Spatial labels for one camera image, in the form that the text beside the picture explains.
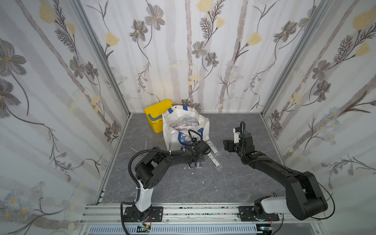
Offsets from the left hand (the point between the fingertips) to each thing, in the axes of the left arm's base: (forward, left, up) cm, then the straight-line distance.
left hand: (201, 155), depth 95 cm
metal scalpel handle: (+9, +38, -1) cm, 39 cm away
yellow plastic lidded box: (+24, +31, +14) cm, 42 cm away
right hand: (+5, -18, +12) cm, 22 cm away
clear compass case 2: (+5, -8, 0) cm, 10 cm away
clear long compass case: (+17, +10, +13) cm, 24 cm away
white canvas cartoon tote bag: (+7, +16, +10) cm, 20 cm away
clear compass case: (-5, -8, 0) cm, 9 cm away
